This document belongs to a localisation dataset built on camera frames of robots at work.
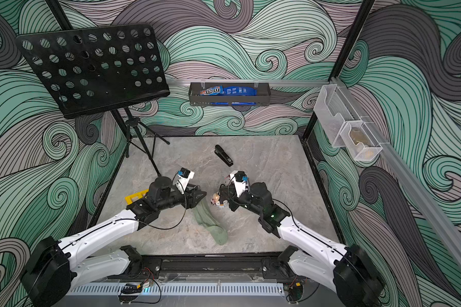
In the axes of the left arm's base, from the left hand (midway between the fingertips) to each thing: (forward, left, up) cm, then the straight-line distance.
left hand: (202, 188), depth 77 cm
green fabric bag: (-11, -2, -5) cm, 12 cm away
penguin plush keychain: (-4, -6, -2) cm, 8 cm away
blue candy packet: (+45, -11, +18) cm, 49 cm away
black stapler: (+30, -8, -15) cm, 34 cm away
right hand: (0, -9, +1) cm, 9 cm away
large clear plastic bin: (+41, -65, +11) cm, 77 cm away
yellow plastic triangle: (+3, +38, -17) cm, 41 cm away
